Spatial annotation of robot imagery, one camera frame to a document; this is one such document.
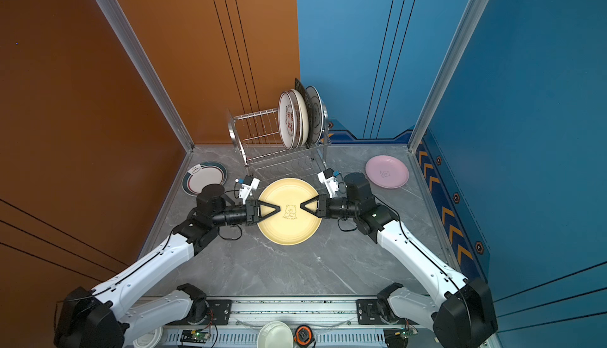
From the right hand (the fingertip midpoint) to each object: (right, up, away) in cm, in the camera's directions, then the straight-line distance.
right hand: (301, 208), depth 70 cm
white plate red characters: (-6, +29, +13) cm, 33 cm away
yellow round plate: (-2, -5, -2) cm, 6 cm away
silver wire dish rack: (-17, +24, +16) cm, 33 cm away
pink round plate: (+38, +10, +38) cm, 55 cm away
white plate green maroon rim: (-49, +9, +39) cm, 63 cm away
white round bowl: (-8, -38, 0) cm, 39 cm away
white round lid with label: (-40, -34, -7) cm, 53 cm away
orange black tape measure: (+1, -36, -3) cm, 36 cm away
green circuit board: (-32, -39, 0) cm, 50 cm away
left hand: (-7, -1, 0) cm, 7 cm away
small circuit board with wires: (+31, -37, -1) cm, 48 cm away
